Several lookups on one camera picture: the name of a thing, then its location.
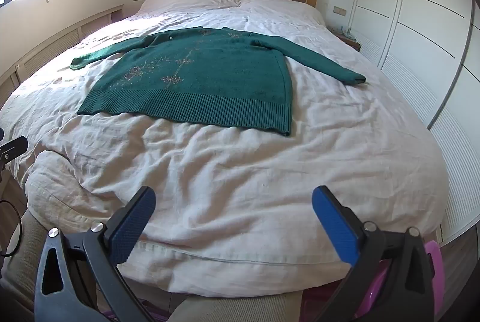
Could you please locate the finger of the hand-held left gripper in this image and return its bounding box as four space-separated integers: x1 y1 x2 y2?
0 136 29 170

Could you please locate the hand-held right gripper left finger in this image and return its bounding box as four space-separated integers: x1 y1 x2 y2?
34 186 156 322

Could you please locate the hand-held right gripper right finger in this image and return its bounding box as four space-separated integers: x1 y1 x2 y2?
312 185 437 322

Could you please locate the green knitted sweater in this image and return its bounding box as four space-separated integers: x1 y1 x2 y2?
70 27 367 137

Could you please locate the bed with white duvet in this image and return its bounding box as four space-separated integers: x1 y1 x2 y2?
0 5 449 298

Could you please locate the beige slatted radiator cabinet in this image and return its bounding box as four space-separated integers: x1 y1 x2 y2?
0 5 124 109

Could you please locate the pink plastic basket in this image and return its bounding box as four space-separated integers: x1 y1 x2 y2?
354 239 445 319

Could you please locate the person's left leg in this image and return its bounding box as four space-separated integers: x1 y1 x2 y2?
0 211 113 322

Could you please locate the person's leg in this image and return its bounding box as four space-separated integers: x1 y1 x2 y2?
0 211 113 322
169 288 338 322

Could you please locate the person's right leg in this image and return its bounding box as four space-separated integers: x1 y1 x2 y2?
169 288 338 322

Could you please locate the wooden nightstand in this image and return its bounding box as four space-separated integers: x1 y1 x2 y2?
332 27 362 53

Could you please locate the white louvred wardrobe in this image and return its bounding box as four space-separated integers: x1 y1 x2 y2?
349 0 480 244

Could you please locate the black cable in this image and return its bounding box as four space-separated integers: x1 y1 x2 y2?
0 200 23 257

